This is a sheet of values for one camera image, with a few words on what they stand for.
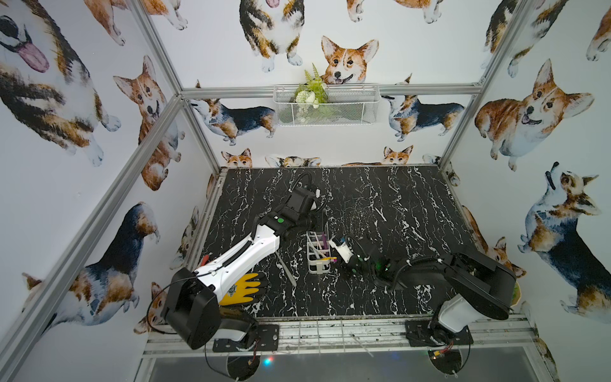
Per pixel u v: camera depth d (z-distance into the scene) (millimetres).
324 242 816
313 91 823
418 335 733
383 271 677
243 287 820
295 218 605
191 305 400
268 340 742
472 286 440
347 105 923
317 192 750
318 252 820
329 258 799
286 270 878
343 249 761
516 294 715
